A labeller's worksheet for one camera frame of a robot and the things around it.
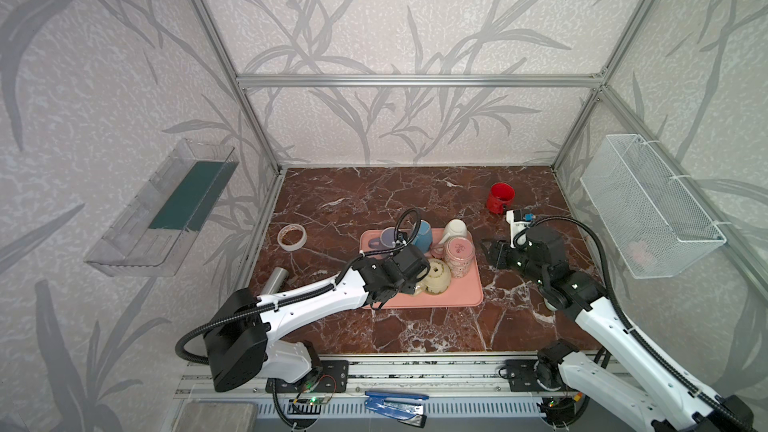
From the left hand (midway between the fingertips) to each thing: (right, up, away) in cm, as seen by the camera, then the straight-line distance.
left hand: (411, 268), depth 81 cm
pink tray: (+16, -8, +6) cm, 19 cm away
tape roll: (-38, +3, +16) cm, 42 cm away
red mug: (+33, +19, +27) cm, 47 cm away
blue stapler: (-2, -29, -13) cm, 32 cm away
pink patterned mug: (+13, +4, +3) cm, 14 cm away
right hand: (+20, +10, -3) cm, 23 cm away
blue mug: (+4, +7, +9) cm, 12 cm away
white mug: (+14, +10, +10) cm, 20 cm away
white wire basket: (+52, +13, -18) cm, 56 cm away
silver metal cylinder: (-40, -5, +6) cm, 41 cm away
